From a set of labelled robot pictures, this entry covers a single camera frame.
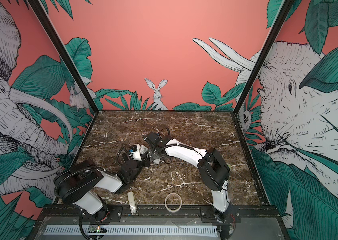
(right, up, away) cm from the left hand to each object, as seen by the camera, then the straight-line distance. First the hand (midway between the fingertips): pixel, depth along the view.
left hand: (151, 150), depth 86 cm
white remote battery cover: (-8, -25, -11) cm, 28 cm away
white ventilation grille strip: (-5, -36, -16) cm, 39 cm away
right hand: (+4, -2, +2) cm, 4 cm away
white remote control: (+2, -2, -7) cm, 8 cm away
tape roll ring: (+10, -27, -11) cm, 31 cm away
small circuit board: (-23, -35, -16) cm, 45 cm away
